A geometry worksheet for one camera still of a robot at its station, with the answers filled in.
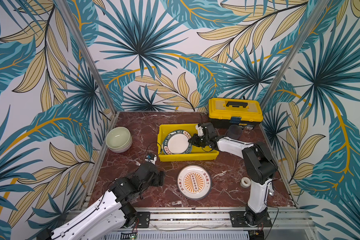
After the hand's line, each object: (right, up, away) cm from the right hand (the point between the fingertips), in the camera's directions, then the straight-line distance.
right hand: (187, 141), depth 97 cm
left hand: (-16, -15, -20) cm, 30 cm away
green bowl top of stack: (-45, +2, +1) cm, 45 cm away
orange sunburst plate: (+4, -22, -11) cm, 25 cm away
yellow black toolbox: (+25, +19, +1) cm, 31 cm away
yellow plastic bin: (+3, +8, +5) cm, 10 cm away
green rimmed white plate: (-7, -1, +1) cm, 7 cm away
